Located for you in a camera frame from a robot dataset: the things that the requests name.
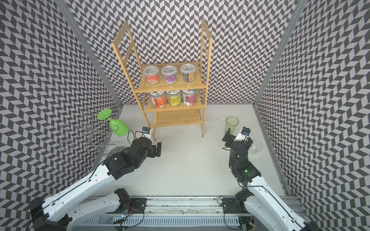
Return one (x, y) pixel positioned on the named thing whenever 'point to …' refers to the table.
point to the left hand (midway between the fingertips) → (151, 143)
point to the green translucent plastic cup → (231, 121)
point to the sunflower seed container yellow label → (175, 101)
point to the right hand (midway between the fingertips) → (236, 134)
